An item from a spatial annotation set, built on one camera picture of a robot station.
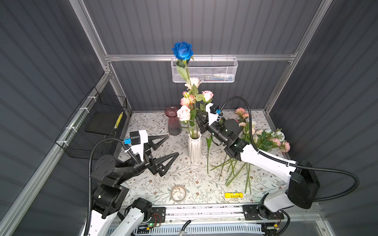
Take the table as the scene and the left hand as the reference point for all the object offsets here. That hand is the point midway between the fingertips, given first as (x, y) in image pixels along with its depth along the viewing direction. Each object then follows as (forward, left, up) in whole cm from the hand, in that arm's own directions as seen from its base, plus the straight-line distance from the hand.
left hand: (174, 145), depth 49 cm
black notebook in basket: (+25, +38, -14) cm, 48 cm away
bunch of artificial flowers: (+26, -56, -39) cm, 73 cm away
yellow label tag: (-7, -27, -42) cm, 50 cm away
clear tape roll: (-3, +1, -45) cm, 45 cm away
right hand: (+21, -10, -7) cm, 24 cm away
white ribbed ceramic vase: (+16, -9, -27) cm, 32 cm away
